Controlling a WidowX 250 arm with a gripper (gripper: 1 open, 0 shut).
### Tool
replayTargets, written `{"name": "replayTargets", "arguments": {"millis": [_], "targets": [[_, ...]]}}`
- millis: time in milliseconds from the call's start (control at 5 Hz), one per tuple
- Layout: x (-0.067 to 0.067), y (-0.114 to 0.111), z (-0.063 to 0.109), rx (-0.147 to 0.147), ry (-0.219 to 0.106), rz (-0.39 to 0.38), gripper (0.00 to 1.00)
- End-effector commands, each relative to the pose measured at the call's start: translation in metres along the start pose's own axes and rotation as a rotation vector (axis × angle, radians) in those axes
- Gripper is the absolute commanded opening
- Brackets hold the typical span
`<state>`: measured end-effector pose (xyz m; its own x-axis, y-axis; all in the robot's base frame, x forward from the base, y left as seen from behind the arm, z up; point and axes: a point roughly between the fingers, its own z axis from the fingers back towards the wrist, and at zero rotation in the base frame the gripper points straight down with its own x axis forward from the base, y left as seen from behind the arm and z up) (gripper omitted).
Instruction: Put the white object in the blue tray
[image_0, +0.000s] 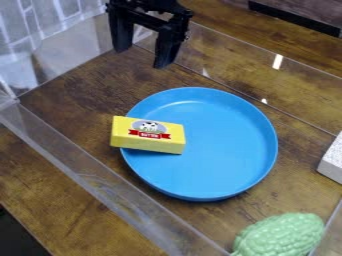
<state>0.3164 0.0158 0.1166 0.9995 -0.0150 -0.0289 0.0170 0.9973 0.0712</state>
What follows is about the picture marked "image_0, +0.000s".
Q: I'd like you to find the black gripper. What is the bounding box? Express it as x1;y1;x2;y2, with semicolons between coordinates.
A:
106;0;194;69

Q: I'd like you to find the blue round tray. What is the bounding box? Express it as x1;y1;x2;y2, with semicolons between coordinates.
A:
122;87;278;201

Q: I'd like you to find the white patterned curtain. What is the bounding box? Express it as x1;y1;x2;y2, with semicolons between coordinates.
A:
0;0;107;67

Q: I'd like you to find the yellow butter block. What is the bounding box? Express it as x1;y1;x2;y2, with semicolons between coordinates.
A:
110;116;186;154

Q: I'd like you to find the dark wooden furniture edge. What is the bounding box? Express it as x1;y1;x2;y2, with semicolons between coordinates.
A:
247;0;342;39

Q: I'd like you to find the white foam block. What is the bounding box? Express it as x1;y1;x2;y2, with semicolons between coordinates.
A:
318;131;342;185

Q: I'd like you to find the green bitter gourd toy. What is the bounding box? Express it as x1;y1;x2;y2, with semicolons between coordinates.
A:
231;213;325;256

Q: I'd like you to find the clear acrylic enclosure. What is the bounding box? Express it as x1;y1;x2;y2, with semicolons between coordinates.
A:
0;1;342;256

